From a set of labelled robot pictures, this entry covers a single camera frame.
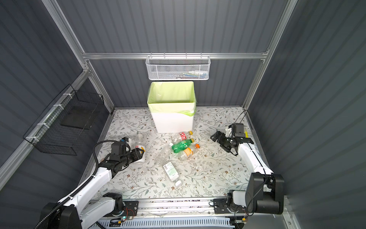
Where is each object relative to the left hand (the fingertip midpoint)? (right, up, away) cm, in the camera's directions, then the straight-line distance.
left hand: (140, 152), depth 86 cm
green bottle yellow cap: (+24, +2, +8) cm, 26 cm away
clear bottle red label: (+25, +9, +11) cm, 28 cm away
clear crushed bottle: (+11, -5, +8) cm, 15 cm away
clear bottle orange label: (+30, -1, +3) cm, 30 cm away
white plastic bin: (+19, +18, +8) cm, 27 cm away
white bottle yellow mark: (-2, +5, +5) cm, 7 cm away
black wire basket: (-35, +15, -15) cm, 41 cm away
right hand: (+48, +7, +1) cm, 48 cm away
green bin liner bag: (+19, +37, +15) cm, 44 cm away
